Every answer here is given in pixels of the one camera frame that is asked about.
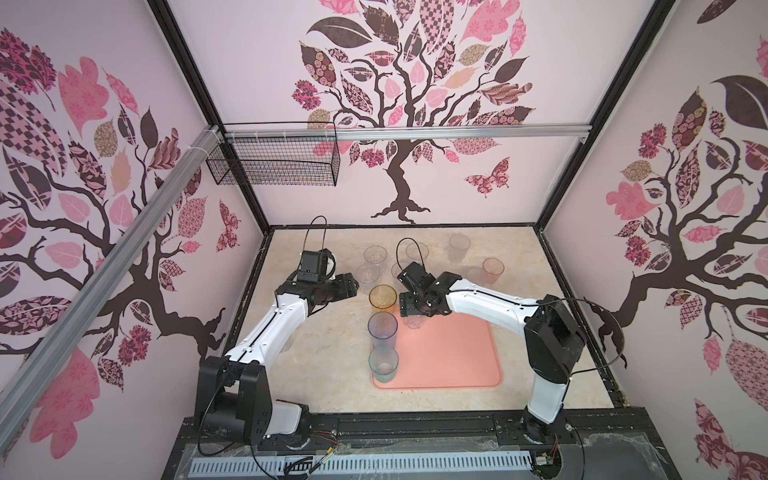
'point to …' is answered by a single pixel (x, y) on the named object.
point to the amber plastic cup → (382, 296)
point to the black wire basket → (277, 154)
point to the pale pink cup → (477, 275)
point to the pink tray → (449, 351)
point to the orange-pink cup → (492, 269)
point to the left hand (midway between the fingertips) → (349, 290)
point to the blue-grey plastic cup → (383, 327)
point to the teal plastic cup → (383, 362)
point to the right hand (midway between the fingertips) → (412, 302)
